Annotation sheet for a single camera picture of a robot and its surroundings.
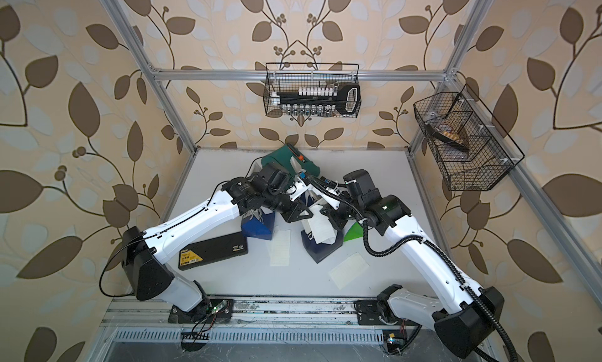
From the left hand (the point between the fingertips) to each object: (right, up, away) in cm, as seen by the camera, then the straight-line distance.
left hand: (307, 209), depth 72 cm
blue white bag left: (-20, -9, +11) cm, 24 cm away
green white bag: (+16, -9, +11) cm, 21 cm away
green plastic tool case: (-13, +18, +37) cm, 43 cm away
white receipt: (-11, -17, +15) cm, 25 cm away
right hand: (+5, 0, +2) cm, 5 cm away
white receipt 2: (+5, -7, +2) cm, 9 cm away
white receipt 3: (+14, -24, +11) cm, 30 cm away
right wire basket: (+52, +18, +2) cm, 55 cm away
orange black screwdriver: (-6, +21, +40) cm, 45 cm away
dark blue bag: (+4, -16, +8) cm, 18 cm away
